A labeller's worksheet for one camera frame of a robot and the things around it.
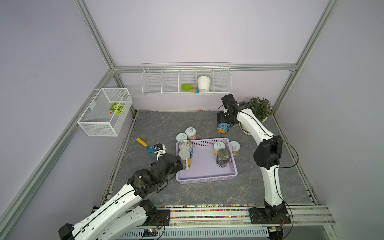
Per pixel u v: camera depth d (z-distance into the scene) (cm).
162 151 65
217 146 94
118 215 45
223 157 85
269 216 66
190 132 102
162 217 73
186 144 89
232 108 69
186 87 99
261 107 94
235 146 94
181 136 99
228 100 79
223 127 95
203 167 92
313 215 76
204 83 91
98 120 67
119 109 81
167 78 97
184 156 80
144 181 49
